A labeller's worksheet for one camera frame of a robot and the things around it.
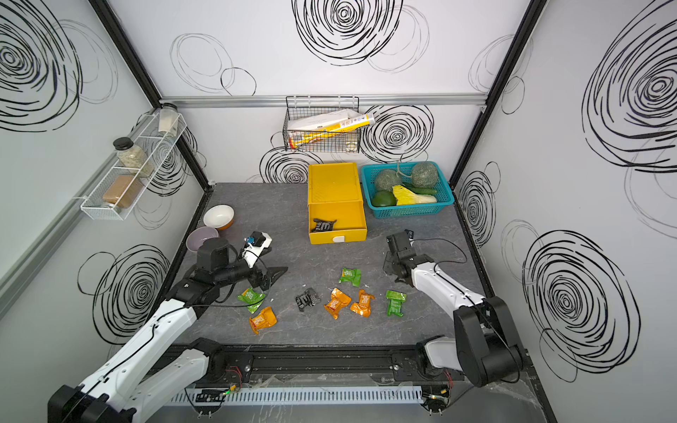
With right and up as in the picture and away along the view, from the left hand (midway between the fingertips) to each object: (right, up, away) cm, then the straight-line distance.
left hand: (275, 257), depth 77 cm
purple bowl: (-35, +4, +20) cm, 40 cm away
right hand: (+38, -4, +13) cm, 41 cm away
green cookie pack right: (+37, -17, +8) cm, 41 cm away
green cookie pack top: (+23, -9, +15) cm, 28 cm away
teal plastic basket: (+62, +20, +30) cm, 72 cm away
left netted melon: (+38, +26, +32) cm, 56 cm away
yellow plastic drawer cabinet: (+17, +19, +13) cm, 29 cm away
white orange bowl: (-31, +11, +30) cm, 44 cm away
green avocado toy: (+36, +18, +27) cm, 49 cm away
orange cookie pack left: (-5, -20, +5) cm, 21 cm away
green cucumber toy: (+52, +22, +31) cm, 64 cm away
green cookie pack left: (-11, -15, +10) cm, 21 cm away
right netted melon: (+53, +28, +31) cm, 68 cm away
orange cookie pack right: (+26, -17, +8) cm, 33 cm away
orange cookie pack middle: (+18, -16, +8) cm, 26 cm away
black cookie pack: (+8, -15, +9) cm, 20 cm away
